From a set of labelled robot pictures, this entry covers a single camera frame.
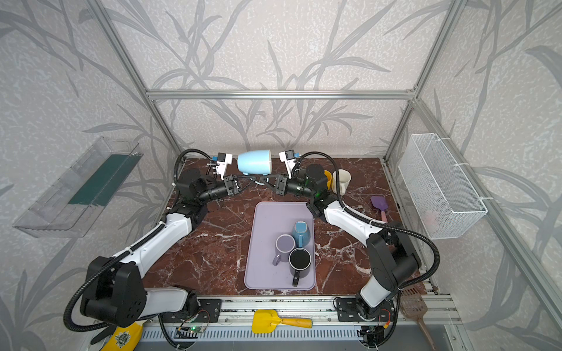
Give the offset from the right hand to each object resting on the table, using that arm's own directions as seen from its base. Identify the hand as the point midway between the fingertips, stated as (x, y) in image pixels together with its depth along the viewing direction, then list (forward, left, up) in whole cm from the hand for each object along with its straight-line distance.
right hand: (262, 174), depth 72 cm
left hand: (-2, +1, +1) cm, 2 cm away
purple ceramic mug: (-15, -7, -23) cm, 28 cm away
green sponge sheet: (-7, +45, +5) cm, 46 cm away
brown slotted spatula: (-34, -51, -30) cm, 69 cm away
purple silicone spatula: (+8, -51, -31) cm, 60 cm away
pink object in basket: (-11, -57, -10) cm, 59 cm away
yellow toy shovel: (-38, -1, -31) cm, 49 cm away
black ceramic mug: (-22, -12, -22) cm, 33 cm away
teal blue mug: (-11, -13, -23) cm, 28 cm away
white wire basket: (-14, -54, +4) cm, 56 cm away
